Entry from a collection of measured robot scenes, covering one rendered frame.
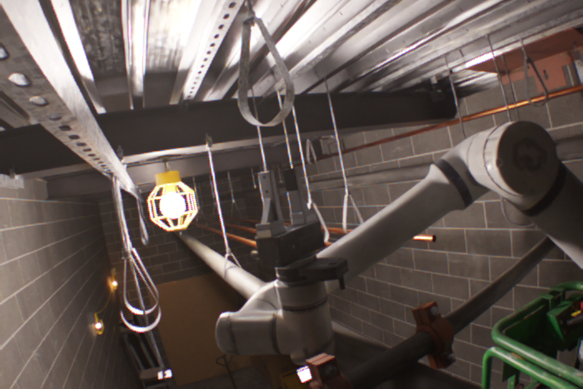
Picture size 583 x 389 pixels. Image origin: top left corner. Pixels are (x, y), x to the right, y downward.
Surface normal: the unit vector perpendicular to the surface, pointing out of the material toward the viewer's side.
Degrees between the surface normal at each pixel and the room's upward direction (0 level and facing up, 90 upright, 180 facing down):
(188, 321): 90
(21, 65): 180
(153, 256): 90
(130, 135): 90
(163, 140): 90
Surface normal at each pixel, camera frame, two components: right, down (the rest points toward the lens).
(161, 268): 0.42, -0.11
